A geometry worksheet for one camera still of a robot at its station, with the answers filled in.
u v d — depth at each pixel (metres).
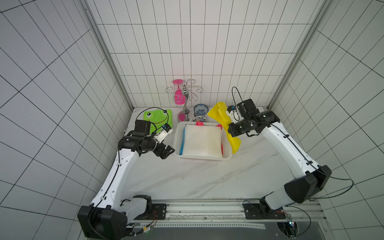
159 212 0.73
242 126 0.63
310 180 0.39
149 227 0.68
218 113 0.73
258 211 0.72
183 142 0.95
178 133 0.93
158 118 1.11
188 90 0.92
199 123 0.98
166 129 0.65
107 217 0.36
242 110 0.60
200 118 1.08
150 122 0.62
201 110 1.18
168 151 0.66
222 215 0.72
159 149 0.65
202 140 0.92
